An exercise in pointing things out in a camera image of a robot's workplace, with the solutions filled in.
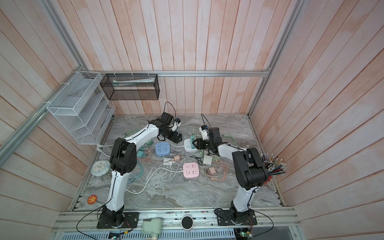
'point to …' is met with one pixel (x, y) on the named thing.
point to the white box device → (152, 226)
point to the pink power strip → (191, 170)
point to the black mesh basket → (131, 86)
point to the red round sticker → (92, 199)
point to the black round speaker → (187, 222)
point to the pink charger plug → (176, 158)
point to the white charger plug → (169, 163)
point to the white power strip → (187, 146)
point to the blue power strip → (162, 149)
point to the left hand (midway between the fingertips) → (176, 138)
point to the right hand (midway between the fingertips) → (195, 141)
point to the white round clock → (100, 167)
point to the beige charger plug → (211, 170)
